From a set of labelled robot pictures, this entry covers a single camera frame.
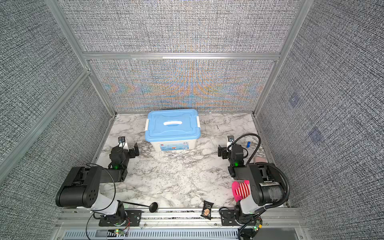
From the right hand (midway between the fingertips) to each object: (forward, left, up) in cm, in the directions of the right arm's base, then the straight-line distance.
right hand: (228, 143), depth 94 cm
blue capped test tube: (-7, -9, +8) cm, 14 cm away
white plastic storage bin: (-3, +35, +2) cm, 35 cm away
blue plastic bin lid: (+6, +35, +11) cm, 37 cm away
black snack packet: (-37, +16, -5) cm, 41 cm away
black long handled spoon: (-35, +43, -5) cm, 56 cm away
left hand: (-2, +63, +2) cm, 63 cm away
